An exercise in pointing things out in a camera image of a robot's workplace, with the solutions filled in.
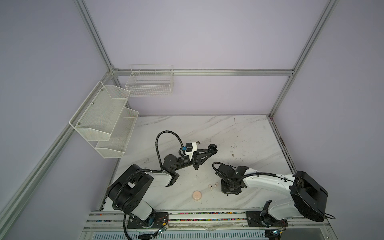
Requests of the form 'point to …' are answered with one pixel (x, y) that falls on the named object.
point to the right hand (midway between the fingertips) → (223, 191)
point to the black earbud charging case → (212, 149)
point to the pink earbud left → (210, 186)
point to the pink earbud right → (216, 183)
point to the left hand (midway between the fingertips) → (211, 152)
